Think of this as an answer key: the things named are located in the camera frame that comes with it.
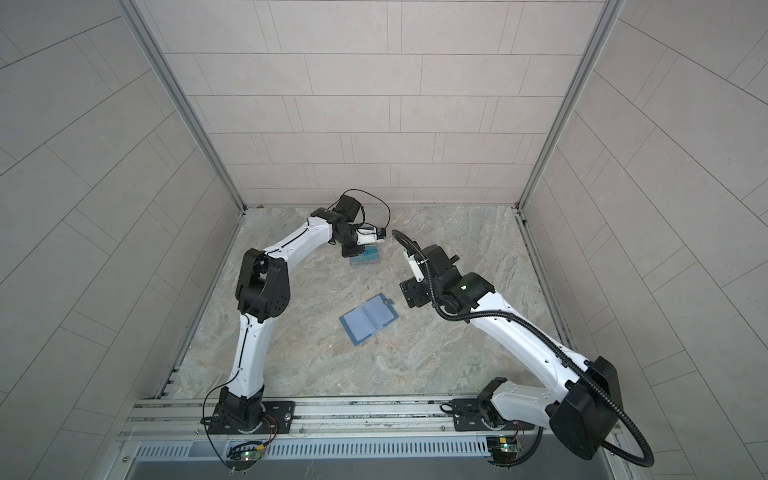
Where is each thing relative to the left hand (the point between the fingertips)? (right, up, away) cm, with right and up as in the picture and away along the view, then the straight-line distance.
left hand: (369, 239), depth 100 cm
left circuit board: (-24, -47, -35) cm, 63 cm away
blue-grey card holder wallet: (+1, -23, -13) cm, 26 cm away
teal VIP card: (-2, -7, -1) cm, 7 cm away
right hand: (+14, -11, -22) cm, 28 cm away
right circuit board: (+34, -48, -32) cm, 67 cm away
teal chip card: (+1, -4, 0) cm, 4 cm away
